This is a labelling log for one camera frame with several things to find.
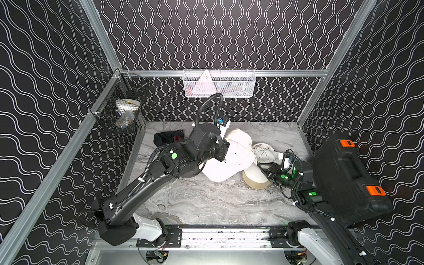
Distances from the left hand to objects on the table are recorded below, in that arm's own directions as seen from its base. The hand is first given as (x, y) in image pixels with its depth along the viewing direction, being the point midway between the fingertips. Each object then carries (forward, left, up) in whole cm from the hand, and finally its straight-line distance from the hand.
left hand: (226, 137), depth 62 cm
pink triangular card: (+39, +12, -4) cm, 41 cm away
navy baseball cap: (+20, +35, -28) cm, 49 cm away
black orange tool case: (-6, -52, -19) cm, 56 cm away
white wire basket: (+53, -2, -10) cm, 54 cm away
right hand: (0, -17, -19) cm, 26 cm away
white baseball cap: (+2, -18, -35) cm, 39 cm away
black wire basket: (+21, +53, -6) cm, 57 cm away
